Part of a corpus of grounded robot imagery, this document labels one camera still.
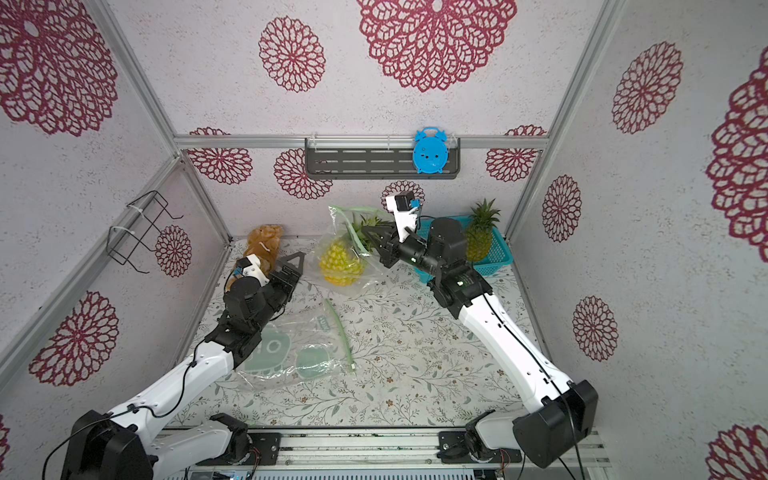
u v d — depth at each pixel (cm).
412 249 57
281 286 69
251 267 70
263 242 106
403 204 53
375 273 76
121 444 39
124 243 73
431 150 90
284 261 69
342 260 68
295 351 90
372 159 94
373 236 63
